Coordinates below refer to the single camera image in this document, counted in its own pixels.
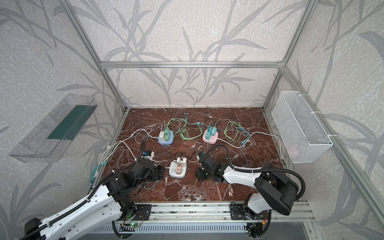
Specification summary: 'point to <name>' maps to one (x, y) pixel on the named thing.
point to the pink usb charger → (179, 169)
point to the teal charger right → (213, 130)
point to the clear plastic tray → (46, 140)
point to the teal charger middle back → (208, 131)
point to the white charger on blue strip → (161, 135)
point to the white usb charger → (183, 161)
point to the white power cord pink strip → (281, 155)
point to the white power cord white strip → (122, 140)
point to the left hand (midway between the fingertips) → (162, 165)
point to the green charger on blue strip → (167, 133)
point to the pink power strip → (213, 139)
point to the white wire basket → (299, 132)
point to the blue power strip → (168, 142)
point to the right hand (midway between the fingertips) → (198, 168)
